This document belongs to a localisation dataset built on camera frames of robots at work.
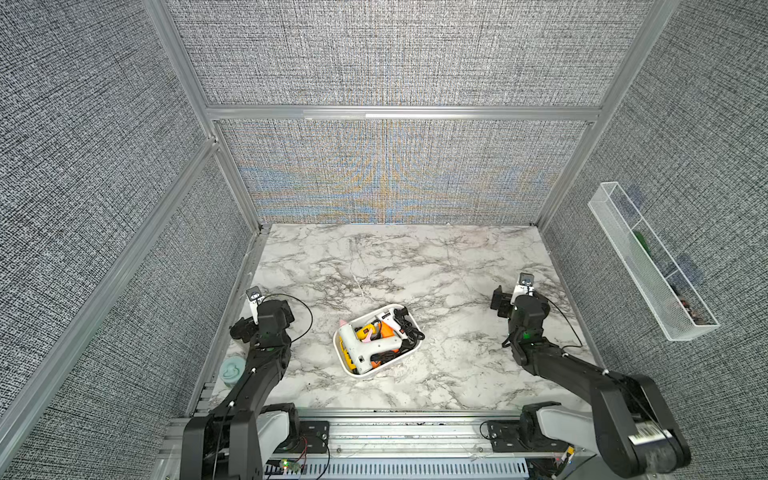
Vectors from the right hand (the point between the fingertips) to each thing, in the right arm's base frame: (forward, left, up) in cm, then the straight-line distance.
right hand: (519, 282), depth 87 cm
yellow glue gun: (-13, +46, -6) cm, 48 cm away
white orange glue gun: (-9, +36, -8) cm, 38 cm away
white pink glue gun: (-18, +46, -5) cm, 50 cm away
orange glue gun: (-12, +39, -7) cm, 42 cm away
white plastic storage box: (-19, +39, -8) cm, 44 cm away
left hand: (-6, +73, -3) cm, 74 cm away
